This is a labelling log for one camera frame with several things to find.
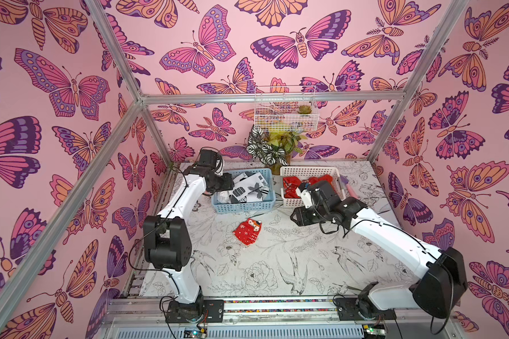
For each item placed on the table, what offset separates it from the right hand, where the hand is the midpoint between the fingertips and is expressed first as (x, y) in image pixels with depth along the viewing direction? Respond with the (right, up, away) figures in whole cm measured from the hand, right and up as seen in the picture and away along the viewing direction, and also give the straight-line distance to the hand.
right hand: (296, 214), depth 80 cm
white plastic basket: (+10, +17, +29) cm, 35 cm away
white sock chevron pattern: (-17, +8, +20) cm, 27 cm away
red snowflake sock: (-19, -10, +12) cm, 25 cm away
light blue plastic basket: (-29, 0, +16) cm, 33 cm away
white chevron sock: (-24, +14, +23) cm, 36 cm away
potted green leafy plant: (-7, +27, +14) cm, 31 cm away
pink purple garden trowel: (+31, +13, +30) cm, 45 cm away
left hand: (-26, +12, +11) cm, 31 cm away
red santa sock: (+13, +13, +24) cm, 30 cm away
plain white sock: (-31, +5, +20) cm, 38 cm away
